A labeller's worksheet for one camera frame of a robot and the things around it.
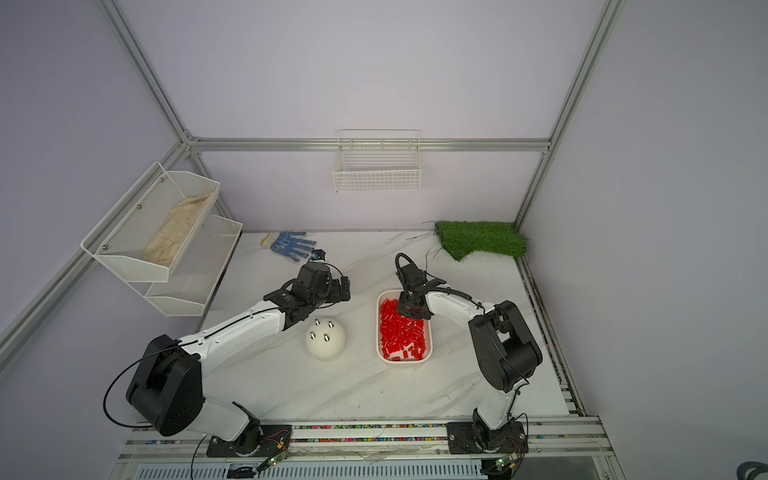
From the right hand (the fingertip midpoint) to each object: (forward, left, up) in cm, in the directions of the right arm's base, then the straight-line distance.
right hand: (410, 312), depth 95 cm
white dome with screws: (-12, +24, +9) cm, 29 cm away
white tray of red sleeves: (-8, +4, -2) cm, 9 cm away
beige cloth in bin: (+5, +64, +29) cm, 70 cm away
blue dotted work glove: (+34, +48, -2) cm, 59 cm away
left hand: (+3, +23, +11) cm, 26 cm away
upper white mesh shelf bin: (+7, +68, +31) cm, 75 cm away
